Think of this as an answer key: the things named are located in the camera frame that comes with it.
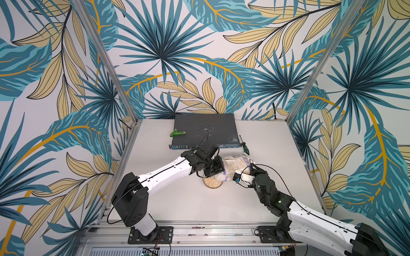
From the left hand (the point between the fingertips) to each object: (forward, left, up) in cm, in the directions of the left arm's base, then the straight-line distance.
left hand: (224, 170), depth 78 cm
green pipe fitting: (+32, +28, -10) cm, 44 cm away
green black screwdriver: (+21, -16, -13) cm, 30 cm away
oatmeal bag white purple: (+2, -8, +4) cm, 9 cm away
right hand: (+2, -11, 0) cm, 11 cm away
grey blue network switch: (+37, 0, -11) cm, 38 cm away
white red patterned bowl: (-2, +6, -11) cm, 13 cm away
